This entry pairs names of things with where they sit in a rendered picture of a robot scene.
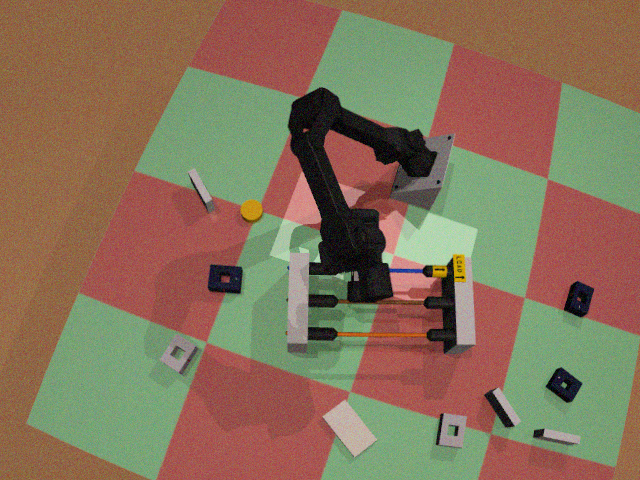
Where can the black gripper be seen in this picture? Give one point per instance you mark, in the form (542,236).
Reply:
(353,288)

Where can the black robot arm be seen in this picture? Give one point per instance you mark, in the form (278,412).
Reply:
(344,234)

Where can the yellow short cylinder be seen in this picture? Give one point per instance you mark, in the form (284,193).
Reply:
(251,211)

